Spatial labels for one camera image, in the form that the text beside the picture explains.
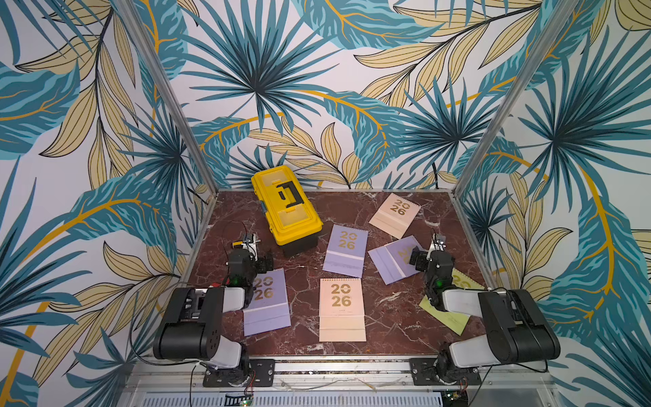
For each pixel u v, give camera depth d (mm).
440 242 795
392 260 968
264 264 843
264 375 731
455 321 830
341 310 849
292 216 894
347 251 997
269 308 858
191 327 444
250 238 809
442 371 667
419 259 840
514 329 449
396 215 1099
